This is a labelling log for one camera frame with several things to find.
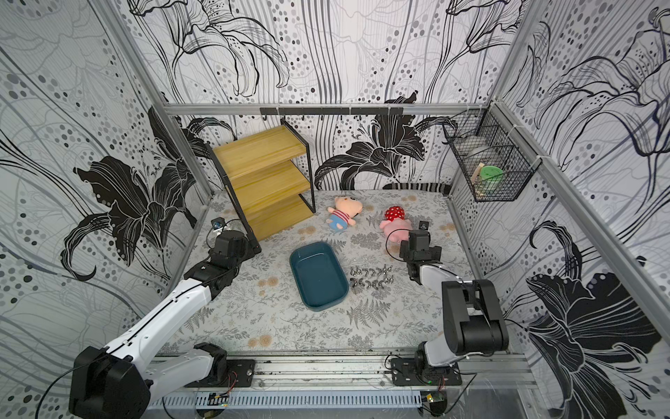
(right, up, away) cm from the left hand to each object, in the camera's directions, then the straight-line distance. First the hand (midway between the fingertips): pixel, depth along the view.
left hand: (246, 245), depth 84 cm
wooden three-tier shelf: (+2, +24, +17) cm, 30 cm away
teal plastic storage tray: (+23, -12, +9) cm, 27 cm away
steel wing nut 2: (+43, -11, +9) cm, 45 cm away
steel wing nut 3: (+47, -10, +10) cm, 49 cm away
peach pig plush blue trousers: (+31, +10, +17) cm, 37 cm away
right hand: (+62, 0, +11) cm, 63 cm away
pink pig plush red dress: (+53, +5, +17) cm, 55 cm away
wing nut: (+36, -14, +6) cm, 39 cm away
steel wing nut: (+40, -10, +9) cm, 43 cm away
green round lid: (+77, +24, -5) cm, 81 cm away
